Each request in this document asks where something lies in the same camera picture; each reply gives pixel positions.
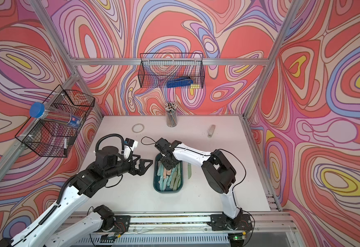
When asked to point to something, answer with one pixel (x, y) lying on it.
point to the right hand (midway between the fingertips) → (172, 167)
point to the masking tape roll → (138, 128)
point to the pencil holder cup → (172, 118)
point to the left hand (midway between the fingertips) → (148, 160)
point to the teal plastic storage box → (166, 181)
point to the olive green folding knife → (189, 170)
